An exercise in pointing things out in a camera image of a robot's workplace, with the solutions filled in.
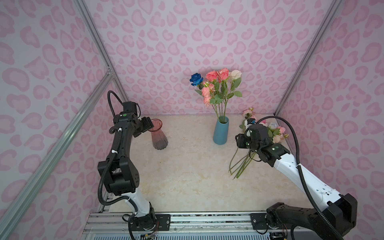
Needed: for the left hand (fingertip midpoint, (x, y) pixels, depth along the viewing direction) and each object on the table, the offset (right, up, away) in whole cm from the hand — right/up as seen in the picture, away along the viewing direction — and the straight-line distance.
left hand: (147, 124), depth 87 cm
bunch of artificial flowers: (+81, -5, +12) cm, 82 cm away
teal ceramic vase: (+44, -4, +6) cm, 44 cm away
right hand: (+51, -6, -8) cm, 52 cm away
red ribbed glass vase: (+5, -9, +7) cm, 13 cm away
